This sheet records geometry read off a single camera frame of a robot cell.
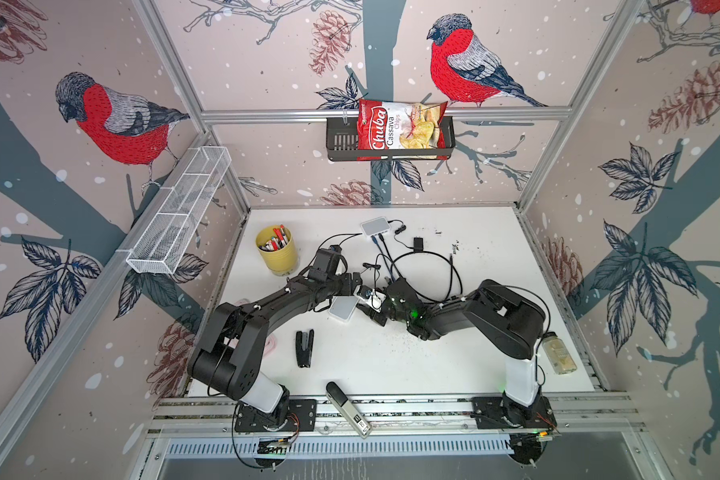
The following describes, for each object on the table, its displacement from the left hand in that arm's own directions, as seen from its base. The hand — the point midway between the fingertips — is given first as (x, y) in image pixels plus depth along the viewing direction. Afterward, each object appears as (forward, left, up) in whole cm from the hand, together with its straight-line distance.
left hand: (350, 280), depth 90 cm
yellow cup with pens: (+12, +25, +2) cm, 28 cm away
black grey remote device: (-34, -1, -4) cm, 34 cm away
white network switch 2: (+29, -9, -7) cm, 31 cm away
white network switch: (-6, +2, -5) cm, 8 cm away
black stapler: (-17, +13, -6) cm, 22 cm away
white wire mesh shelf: (-2, +46, +22) cm, 51 cm away
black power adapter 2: (+10, -6, -7) cm, 13 cm away
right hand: (-5, -3, -5) cm, 8 cm away
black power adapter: (+19, -24, -5) cm, 32 cm away
